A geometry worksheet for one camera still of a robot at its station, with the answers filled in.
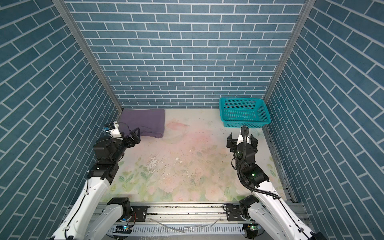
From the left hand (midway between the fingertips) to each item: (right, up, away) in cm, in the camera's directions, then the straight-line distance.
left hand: (136, 130), depth 75 cm
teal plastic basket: (+63, +12, +44) cm, 77 cm away
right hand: (+55, -3, -1) cm, 55 cm away
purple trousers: (-5, +4, +36) cm, 37 cm away
